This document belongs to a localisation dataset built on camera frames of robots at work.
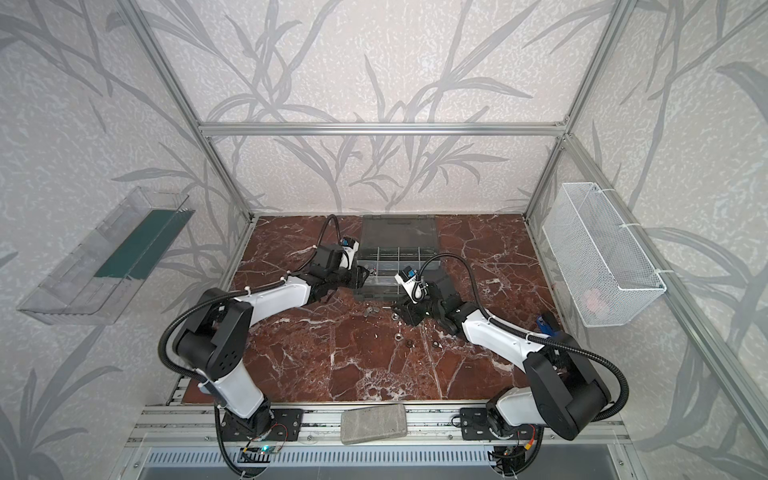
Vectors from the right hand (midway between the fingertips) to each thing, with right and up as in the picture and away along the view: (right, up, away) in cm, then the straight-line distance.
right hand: (400, 292), depth 86 cm
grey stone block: (-6, -29, -15) cm, 33 cm away
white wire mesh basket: (+43, +9, -24) cm, 50 cm away
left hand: (-11, +8, +8) cm, 16 cm away
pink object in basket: (+49, 0, -12) cm, 50 cm away
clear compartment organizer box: (-4, +14, +20) cm, 24 cm away
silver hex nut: (-1, -14, +3) cm, 14 cm away
